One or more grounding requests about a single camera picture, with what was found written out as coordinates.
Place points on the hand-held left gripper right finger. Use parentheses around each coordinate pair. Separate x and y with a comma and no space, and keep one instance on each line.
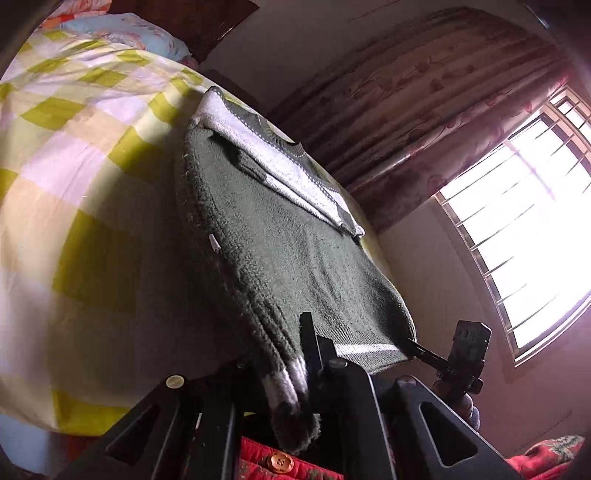
(308,350)

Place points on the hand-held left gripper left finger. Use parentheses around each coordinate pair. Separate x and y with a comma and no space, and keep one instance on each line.
(221,401)

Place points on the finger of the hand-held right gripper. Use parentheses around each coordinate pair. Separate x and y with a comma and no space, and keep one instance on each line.
(427,354)

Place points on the green knitted sweater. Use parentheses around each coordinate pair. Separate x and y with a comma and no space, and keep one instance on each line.
(286,258)

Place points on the person's right hand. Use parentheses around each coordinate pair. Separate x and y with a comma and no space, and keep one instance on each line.
(468,410)

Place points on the red floral jacket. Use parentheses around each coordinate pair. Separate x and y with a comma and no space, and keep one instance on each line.
(277,464)

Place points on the barred window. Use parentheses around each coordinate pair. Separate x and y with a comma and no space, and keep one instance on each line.
(531,230)

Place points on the pink floral curtain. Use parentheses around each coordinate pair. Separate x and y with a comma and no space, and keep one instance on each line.
(415,115)

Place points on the yellow checkered bed sheet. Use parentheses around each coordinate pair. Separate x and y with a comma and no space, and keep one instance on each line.
(78,198)

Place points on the large wooden headboard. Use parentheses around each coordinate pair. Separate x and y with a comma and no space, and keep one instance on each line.
(194,23)

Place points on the blue floral pillow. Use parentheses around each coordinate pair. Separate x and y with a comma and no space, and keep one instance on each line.
(134,34)

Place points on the pink floral pillow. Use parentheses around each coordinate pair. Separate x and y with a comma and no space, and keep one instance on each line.
(78,9)

